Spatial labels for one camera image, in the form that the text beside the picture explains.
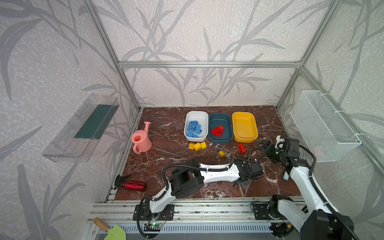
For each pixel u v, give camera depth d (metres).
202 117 1.15
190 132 1.02
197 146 0.96
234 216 0.73
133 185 0.79
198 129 1.02
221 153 0.93
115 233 0.68
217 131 1.02
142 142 0.89
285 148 0.66
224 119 1.11
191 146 0.98
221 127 1.04
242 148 0.96
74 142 0.64
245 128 1.05
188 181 0.49
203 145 0.97
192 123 1.07
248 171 0.64
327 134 0.63
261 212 0.73
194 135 1.02
